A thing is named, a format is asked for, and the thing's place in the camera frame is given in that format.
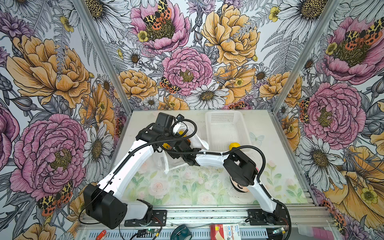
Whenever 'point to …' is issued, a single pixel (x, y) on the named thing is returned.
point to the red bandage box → (225, 232)
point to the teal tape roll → (181, 232)
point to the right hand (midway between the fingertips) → (176, 147)
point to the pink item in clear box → (321, 233)
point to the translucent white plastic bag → (167, 162)
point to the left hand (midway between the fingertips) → (172, 138)
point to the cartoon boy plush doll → (238, 187)
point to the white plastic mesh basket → (224, 127)
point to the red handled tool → (101, 234)
